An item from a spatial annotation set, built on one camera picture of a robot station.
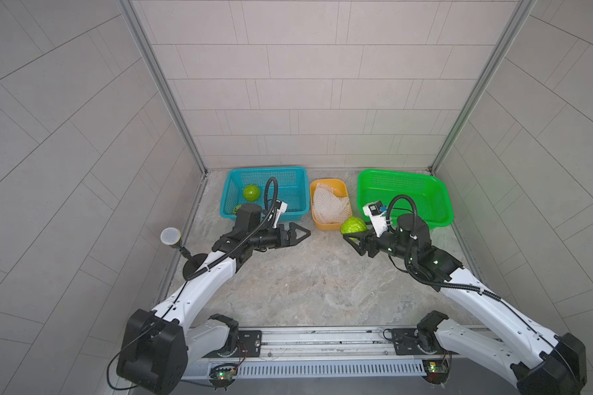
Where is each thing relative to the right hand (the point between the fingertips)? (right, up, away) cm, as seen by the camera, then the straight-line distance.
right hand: (351, 232), depth 72 cm
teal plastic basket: (-20, +13, +36) cm, 43 cm away
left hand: (-14, -1, +2) cm, 14 cm away
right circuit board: (+23, -38, -4) cm, 45 cm away
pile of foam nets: (-5, +5, +23) cm, 24 cm away
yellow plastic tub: (-5, +16, +35) cm, 39 cm away
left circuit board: (-35, -36, -8) cm, 52 cm away
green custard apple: (0, +3, -4) cm, 5 cm away
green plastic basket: (+38, +11, +29) cm, 49 cm away
